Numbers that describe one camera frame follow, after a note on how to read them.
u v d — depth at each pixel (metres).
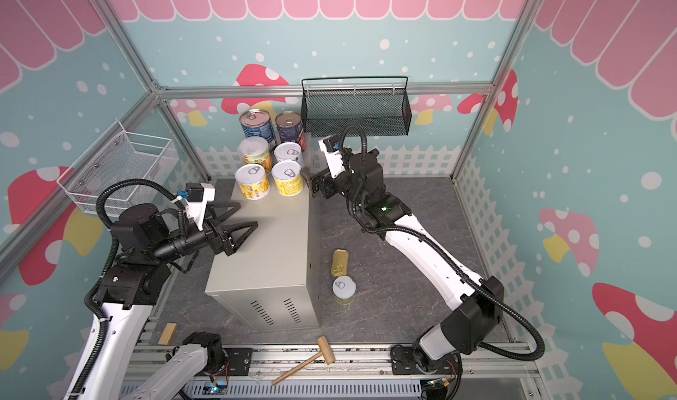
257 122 0.71
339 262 0.97
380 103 0.94
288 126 0.71
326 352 0.74
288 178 0.65
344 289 0.83
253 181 0.65
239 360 0.74
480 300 0.40
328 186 0.61
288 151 0.71
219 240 0.52
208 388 0.72
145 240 0.45
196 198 0.51
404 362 0.74
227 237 0.52
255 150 0.68
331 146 0.55
